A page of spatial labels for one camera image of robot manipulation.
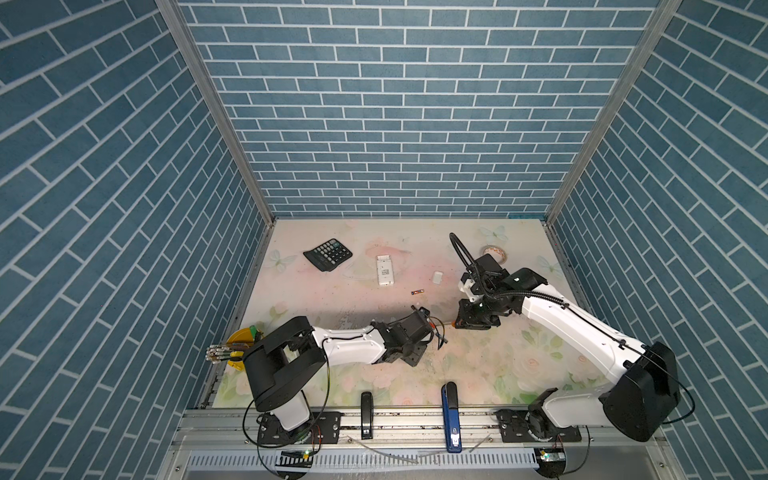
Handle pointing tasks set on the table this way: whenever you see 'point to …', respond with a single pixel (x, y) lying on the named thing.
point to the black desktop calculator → (329, 255)
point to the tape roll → (497, 252)
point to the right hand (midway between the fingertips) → (454, 321)
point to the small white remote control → (384, 270)
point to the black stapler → (367, 415)
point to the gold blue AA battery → (417, 292)
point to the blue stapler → (450, 408)
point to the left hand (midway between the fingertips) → (415, 349)
